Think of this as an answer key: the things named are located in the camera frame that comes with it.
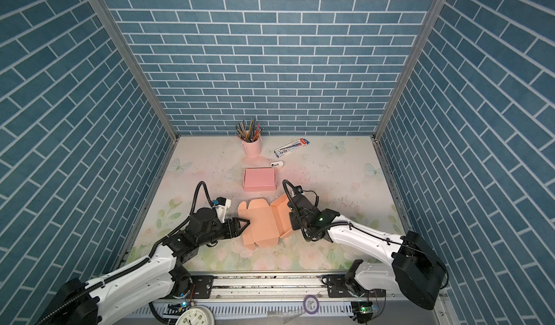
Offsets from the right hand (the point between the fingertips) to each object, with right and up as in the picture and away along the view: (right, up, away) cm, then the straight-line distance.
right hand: (293, 211), depth 85 cm
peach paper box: (-10, -5, +3) cm, 12 cm away
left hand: (-17, -4, -4) cm, 18 cm away
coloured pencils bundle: (-20, +33, +24) cm, 45 cm away
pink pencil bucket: (-20, +25, +25) cm, 41 cm away
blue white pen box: (0, +27, +31) cm, 41 cm away
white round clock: (-30, -27, -19) cm, 44 cm away
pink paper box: (-14, +11, +15) cm, 23 cm away
